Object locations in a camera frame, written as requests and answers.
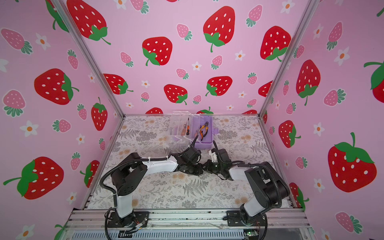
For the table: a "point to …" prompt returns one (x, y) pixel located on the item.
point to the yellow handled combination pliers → (206, 125)
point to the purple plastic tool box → (200, 119)
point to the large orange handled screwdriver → (183, 133)
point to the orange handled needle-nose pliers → (201, 132)
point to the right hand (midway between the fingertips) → (199, 167)
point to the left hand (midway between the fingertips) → (204, 172)
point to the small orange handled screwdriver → (188, 131)
